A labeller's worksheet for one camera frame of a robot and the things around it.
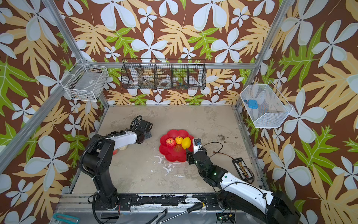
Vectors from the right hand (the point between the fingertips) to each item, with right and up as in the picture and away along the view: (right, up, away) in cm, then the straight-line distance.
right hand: (189, 148), depth 81 cm
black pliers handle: (-16, -33, -11) cm, 38 cm away
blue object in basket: (+40, +26, +5) cm, 48 cm away
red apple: (-12, +2, +10) cm, 16 cm away
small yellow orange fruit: (-6, +3, +12) cm, 14 cm away
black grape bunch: (-52, +7, +18) cm, 55 cm away
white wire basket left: (-65, +41, +5) cm, 77 cm away
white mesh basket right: (+47, +25, +3) cm, 54 cm away
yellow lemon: (-1, +1, +11) cm, 12 cm away
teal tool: (-64, -33, -12) cm, 73 cm away
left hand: (-33, +8, +18) cm, 38 cm away
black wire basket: (-17, +49, +17) cm, 55 cm away
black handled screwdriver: (-1, -30, -10) cm, 32 cm away
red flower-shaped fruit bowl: (-12, -6, +12) cm, 18 cm away
